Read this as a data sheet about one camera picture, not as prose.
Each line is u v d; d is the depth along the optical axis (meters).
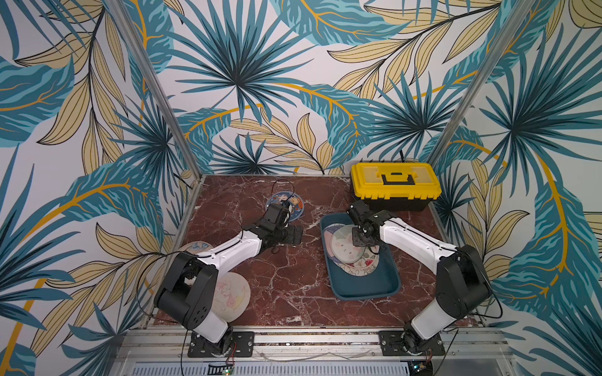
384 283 0.85
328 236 0.97
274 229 0.68
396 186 0.95
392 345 0.73
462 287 0.45
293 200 1.10
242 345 0.73
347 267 0.89
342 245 0.93
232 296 0.83
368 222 0.65
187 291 0.44
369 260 0.90
